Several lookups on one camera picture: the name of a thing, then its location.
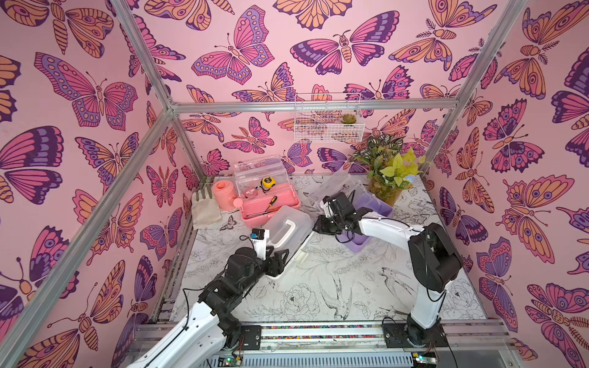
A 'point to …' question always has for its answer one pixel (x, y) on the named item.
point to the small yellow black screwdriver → (271, 202)
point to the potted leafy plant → (392, 169)
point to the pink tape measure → (251, 192)
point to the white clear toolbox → (289, 228)
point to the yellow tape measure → (268, 182)
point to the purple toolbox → (360, 196)
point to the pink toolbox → (264, 188)
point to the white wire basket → (328, 126)
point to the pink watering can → (225, 193)
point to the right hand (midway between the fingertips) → (315, 225)
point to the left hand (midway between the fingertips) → (283, 248)
